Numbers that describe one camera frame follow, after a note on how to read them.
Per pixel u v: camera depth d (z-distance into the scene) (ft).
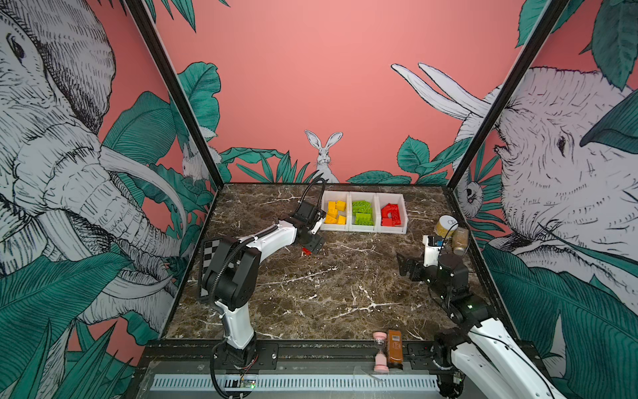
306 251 3.17
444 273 1.93
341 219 3.39
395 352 2.39
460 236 3.19
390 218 3.52
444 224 3.36
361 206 3.54
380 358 2.39
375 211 3.39
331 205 3.45
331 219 3.44
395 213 3.50
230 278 1.59
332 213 3.49
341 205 3.52
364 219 3.41
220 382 2.30
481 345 1.71
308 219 2.49
